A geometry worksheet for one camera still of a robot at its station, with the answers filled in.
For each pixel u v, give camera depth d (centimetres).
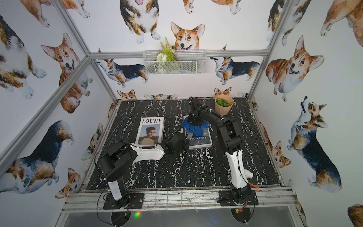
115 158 52
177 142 70
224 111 104
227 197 74
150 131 98
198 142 91
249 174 77
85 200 75
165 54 82
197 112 75
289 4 72
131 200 73
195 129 96
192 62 92
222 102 104
